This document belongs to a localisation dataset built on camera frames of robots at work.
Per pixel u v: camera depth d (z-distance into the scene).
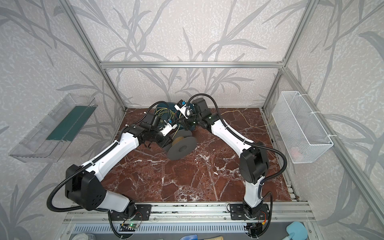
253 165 0.48
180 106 0.71
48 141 0.63
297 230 0.70
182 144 0.82
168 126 0.74
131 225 0.71
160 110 1.14
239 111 1.19
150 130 0.63
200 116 0.65
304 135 0.61
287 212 0.76
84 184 0.41
